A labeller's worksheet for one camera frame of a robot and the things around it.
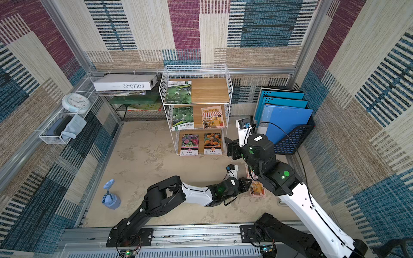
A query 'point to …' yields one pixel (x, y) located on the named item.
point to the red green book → (145, 107)
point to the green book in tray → (153, 100)
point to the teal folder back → (267, 92)
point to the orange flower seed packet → (212, 143)
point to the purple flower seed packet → (190, 145)
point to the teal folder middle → (280, 101)
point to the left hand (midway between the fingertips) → (255, 180)
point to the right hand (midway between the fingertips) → (234, 134)
